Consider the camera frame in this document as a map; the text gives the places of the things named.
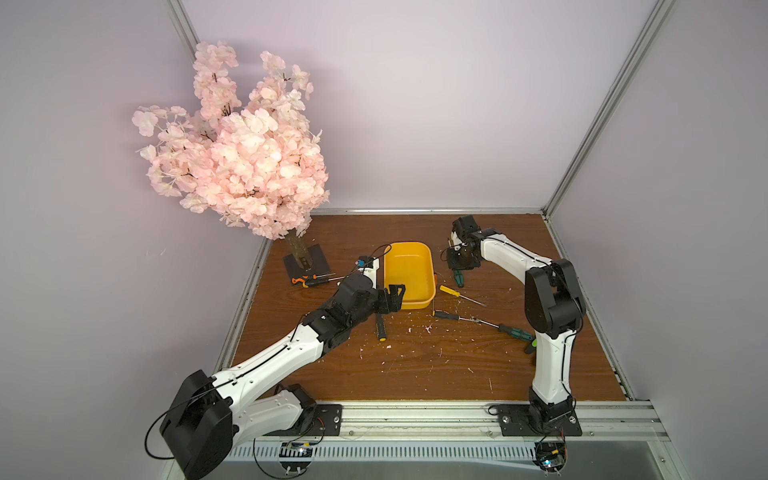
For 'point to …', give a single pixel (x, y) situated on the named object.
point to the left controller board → (295, 456)
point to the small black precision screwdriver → (320, 281)
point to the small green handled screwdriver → (516, 332)
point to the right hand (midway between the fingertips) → (455, 257)
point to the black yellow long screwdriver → (455, 317)
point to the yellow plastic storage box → (411, 264)
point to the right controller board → (550, 456)
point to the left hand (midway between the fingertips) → (398, 287)
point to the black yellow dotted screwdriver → (380, 320)
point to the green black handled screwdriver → (459, 278)
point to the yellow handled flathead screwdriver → (458, 295)
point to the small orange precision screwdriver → (313, 276)
